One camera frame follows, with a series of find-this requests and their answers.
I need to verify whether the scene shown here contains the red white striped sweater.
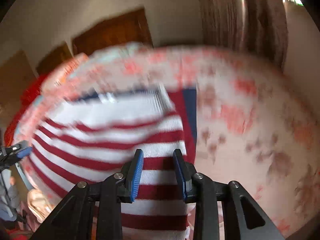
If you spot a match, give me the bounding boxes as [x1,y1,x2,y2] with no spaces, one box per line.
[23,86,197,239]

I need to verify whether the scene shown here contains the red pillow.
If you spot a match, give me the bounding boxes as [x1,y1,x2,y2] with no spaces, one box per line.
[4,73,49,146]

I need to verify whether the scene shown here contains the pink floral pillow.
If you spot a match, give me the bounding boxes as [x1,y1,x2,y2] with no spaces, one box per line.
[41,53,88,94]

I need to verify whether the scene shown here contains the floral pink bed sheet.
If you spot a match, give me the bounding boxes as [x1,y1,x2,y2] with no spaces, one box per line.
[14,47,319,237]

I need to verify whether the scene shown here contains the small wooden headboard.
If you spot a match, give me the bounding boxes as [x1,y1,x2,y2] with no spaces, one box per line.
[36,42,72,75]

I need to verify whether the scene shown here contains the light blue floral pillow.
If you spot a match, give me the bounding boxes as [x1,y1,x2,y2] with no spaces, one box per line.
[89,42,150,62]

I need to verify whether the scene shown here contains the large wooden headboard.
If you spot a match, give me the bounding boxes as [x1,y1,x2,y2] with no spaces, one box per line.
[72,7,153,56]

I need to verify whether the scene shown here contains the cardboard sheet on wall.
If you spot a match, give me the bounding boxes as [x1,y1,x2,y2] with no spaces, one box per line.
[1,50,36,108]

